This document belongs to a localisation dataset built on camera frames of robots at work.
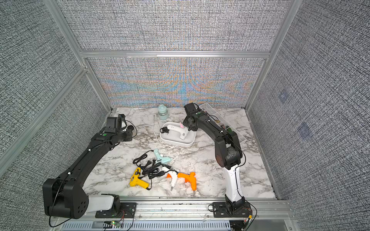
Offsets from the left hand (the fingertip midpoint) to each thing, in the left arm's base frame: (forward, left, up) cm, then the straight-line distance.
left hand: (130, 131), depth 85 cm
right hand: (+11, -34, -5) cm, 36 cm away
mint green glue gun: (-12, -17, -15) cm, 25 cm away
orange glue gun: (-24, -34, -16) cm, 45 cm away
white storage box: (+4, -26, -10) cm, 28 cm away
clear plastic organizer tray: (+34, -53, -17) cm, 65 cm away
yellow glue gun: (-24, -3, -15) cm, 28 cm away
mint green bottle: (+25, -16, -11) cm, 32 cm away
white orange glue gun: (-22, -25, -15) cm, 36 cm away
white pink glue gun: (+5, -30, -7) cm, 31 cm away
